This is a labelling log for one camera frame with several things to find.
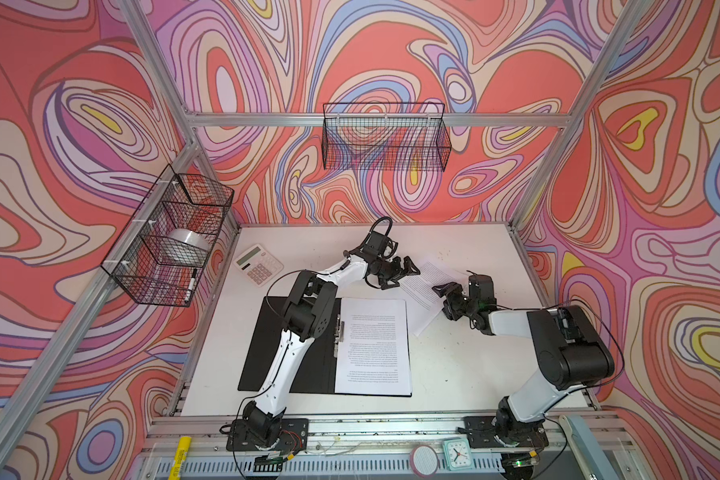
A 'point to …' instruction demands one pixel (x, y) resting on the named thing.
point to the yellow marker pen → (184, 443)
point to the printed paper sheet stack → (373, 355)
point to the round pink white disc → (424, 460)
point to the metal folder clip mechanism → (339, 335)
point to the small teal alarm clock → (458, 454)
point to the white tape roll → (189, 240)
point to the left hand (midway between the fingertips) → (414, 275)
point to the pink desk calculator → (258, 264)
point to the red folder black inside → (315, 374)
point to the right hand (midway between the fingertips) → (435, 297)
